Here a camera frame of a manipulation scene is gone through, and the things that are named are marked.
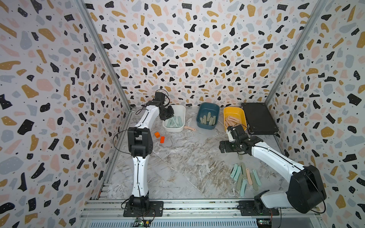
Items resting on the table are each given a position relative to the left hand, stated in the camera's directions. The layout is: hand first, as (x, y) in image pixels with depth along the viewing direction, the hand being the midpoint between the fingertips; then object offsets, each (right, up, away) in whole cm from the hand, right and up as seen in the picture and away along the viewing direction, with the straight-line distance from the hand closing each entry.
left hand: (175, 114), depth 101 cm
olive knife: (+29, -5, +12) cm, 32 cm away
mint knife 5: (+38, -36, -14) cm, 54 cm away
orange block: (-10, -19, +1) cm, 21 cm away
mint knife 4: (+1, -7, +12) cm, 14 cm away
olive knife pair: (+26, -1, +15) cm, 30 cm away
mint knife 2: (-3, -6, +16) cm, 17 cm away
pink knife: (+45, -4, +12) cm, 47 cm away
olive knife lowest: (+39, -41, -18) cm, 60 cm away
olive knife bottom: (+44, -36, -13) cm, 58 cm away
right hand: (+33, -21, -14) cm, 41 cm away
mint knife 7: (+50, -39, -16) cm, 66 cm away
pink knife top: (+9, -10, +8) cm, 16 cm away
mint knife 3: (-6, -6, +11) cm, 14 cm away
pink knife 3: (+46, -38, -16) cm, 62 cm away
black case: (+63, -4, +6) cm, 64 cm away
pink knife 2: (+42, -7, +11) cm, 44 cm away
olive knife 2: (+22, -4, +12) cm, 26 cm away
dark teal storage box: (+21, +5, +19) cm, 29 cm away
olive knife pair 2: (+19, -5, +12) cm, 23 cm away
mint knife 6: (+39, -37, -15) cm, 56 cm away
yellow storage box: (+46, -1, +16) cm, 49 cm away
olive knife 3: (+27, -5, +11) cm, 30 cm away
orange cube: (-13, -15, +2) cm, 20 cm away
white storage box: (+1, +4, +19) cm, 20 cm away
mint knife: (+2, -5, +12) cm, 13 cm away
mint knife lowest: (+40, -45, -21) cm, 64 cm away
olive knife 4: (+44, -29, -6) cm, 53 cm away
